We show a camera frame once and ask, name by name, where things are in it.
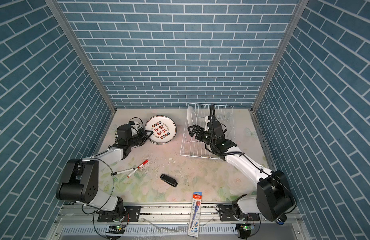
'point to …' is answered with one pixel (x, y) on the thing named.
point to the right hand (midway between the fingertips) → (192, 128)
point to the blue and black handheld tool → (281, 219)
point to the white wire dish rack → (191, 146)
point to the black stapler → (169, 180)
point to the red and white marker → (141, 165)
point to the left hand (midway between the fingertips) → (153, 131)
